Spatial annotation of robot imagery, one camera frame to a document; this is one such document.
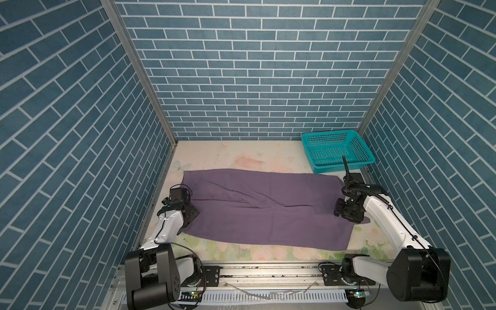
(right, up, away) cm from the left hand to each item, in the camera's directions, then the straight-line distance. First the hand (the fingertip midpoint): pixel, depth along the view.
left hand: (192, 216), depth 87 cm
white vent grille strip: (+41, -25, -17) cm, 50 cm away
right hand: (+67, +2, -5) cm, 67 cm away
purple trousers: (+37, +3, +4) cm, 38 cm away
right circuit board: (+69, -24, -16) cm, 74 cm away
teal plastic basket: (+73, +32, +32) cm, 86 cm away
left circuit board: (+5, -26, -15) cm, 30 cm away
